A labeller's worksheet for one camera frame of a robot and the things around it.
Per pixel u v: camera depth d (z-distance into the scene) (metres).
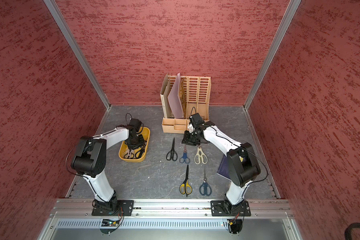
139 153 0.94
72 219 0.71
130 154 0.92
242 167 0.47
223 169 0.87
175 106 1.01
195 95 1.16
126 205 0.75
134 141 0.81
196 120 0.73
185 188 0.80
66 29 0.78
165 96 0.88
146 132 0.99
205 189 0.81
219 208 0.74
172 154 0.94
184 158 0.92
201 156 0.92
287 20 0.76
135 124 0.79
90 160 0.50
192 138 0.77
